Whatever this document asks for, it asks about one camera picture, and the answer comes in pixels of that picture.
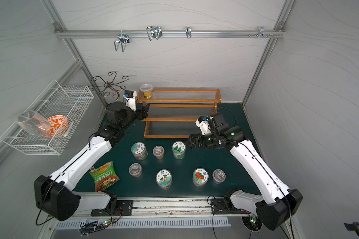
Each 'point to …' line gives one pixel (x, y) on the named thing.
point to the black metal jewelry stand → (110, 84)
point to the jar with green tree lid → (178, 149)
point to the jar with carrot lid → (164, 179)
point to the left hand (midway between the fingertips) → (143, 102)
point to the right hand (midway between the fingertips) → (193, 142)
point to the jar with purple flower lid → (139, 151)
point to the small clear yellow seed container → (147, 89)
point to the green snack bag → (104, 177)
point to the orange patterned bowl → (54, 126)
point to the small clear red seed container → (158, 151)
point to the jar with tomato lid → (200, 177)
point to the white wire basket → (70, 101)
